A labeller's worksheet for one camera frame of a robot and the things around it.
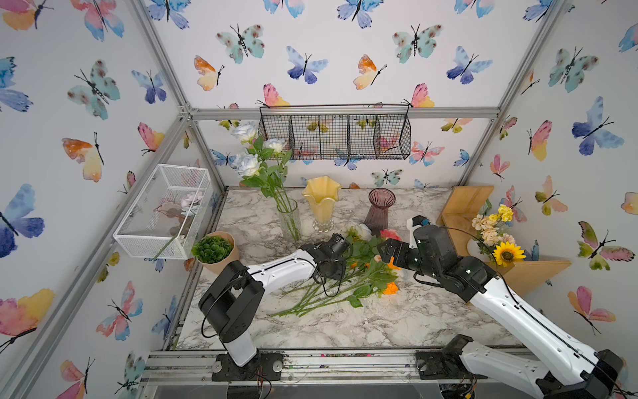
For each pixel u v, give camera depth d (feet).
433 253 1.79
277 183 2.88
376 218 3.07
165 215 2.38
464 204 3.21
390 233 3.06
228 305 1.48
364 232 3.15
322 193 3.23
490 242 2.53
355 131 3.18
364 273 2.90
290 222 3.13
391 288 2.81
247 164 2.42
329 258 2.27
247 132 2.44
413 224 2.20
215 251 2.79
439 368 2.37
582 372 1.24
